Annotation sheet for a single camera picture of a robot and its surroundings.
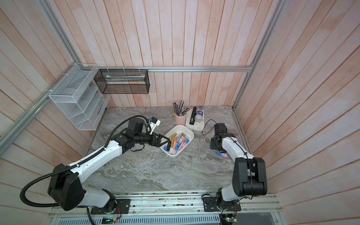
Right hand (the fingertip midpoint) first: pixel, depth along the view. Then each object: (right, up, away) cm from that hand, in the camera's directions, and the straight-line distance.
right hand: (217, 144), depth 92 cm
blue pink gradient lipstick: (-35, -2, +2) cm, 35 cm away
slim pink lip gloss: (-24, -1, +4) cm, 24 cm away
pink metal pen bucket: (-24, +17, +11) cm, 31 cm away
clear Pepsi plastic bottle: (-9, +20, +17) cm, 28 cm away
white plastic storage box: (-24, +4, +9) cm, 26 cm away
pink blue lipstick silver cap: (-27, -2, +3) cm, 27 cm away
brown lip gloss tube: (-22, +6, +9) cm, 25 cm away
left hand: (-34, +5, -15) cm, 38 cm away
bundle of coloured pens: (-26, +24, +12) cm, 37 cm away
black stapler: (-15, +17, +15) cm, 27 cm away
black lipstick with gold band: (-33, -2, +3) cm, 33 cm away
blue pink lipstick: (+5, -6, -2) cm, 8 cm away
